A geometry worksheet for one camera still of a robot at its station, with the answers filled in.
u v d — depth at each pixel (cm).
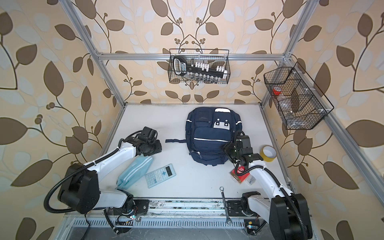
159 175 84
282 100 69
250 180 83
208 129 102
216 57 91
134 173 83
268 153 92
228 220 71
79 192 42
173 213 74
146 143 65
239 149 67
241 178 87
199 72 86
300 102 74
